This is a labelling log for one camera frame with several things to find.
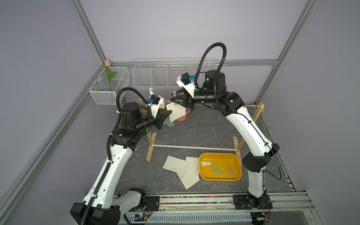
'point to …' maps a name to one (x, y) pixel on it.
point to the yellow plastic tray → (220, 167)
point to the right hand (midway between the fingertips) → (171, 95)
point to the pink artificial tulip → (110, 76)
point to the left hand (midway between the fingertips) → (170, 112)
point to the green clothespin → (217, 170)
